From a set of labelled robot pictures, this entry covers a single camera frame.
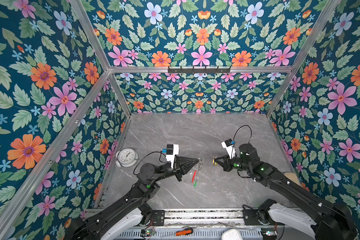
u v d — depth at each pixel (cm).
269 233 70
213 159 77
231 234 67
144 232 71
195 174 61
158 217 74
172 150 54
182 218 75
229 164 68
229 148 69
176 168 55
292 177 86
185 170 59
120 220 49
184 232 69
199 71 93
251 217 74
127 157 93
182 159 58
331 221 39
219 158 74
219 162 75
